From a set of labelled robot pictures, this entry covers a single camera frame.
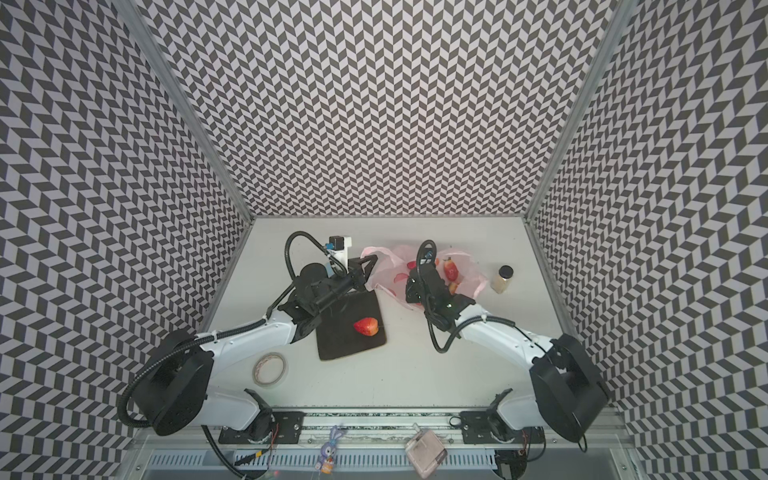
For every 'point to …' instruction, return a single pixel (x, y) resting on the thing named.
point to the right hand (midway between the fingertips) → (415, 286)
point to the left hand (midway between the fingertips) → (379, 259)
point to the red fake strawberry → (368, 326)
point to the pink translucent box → (426, 453)
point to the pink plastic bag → (394, 266)
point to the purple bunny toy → (328, 451)
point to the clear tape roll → (270, 369)
